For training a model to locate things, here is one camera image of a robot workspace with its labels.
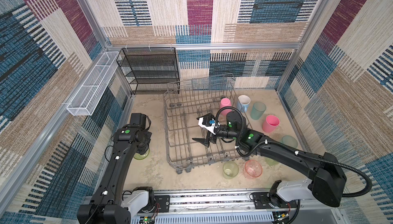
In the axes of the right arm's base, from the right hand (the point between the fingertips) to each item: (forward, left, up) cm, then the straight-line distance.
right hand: (196, 128), depth 71 cm
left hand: (+1, +24, -8) cm, 26 cm away
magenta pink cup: (+11, -43, -16) cm, 47 cm away
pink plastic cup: (+25, -18, -11) cm, 32 cm away
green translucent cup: (-7, +29, -14) cm, 32 cm away
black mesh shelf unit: (+52, +32, -6) cm, 62 cm away
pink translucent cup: (-11, -29, -25) cm, 40 cm away
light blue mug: (+27, -30, -15) cm, 43 cm away
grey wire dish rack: (+2, -3, +5) cm, 7 cm away
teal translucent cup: (+21, -38, -15) cm, 46 cm away
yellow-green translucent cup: (-11, -17, -23) cm, 31 cm away
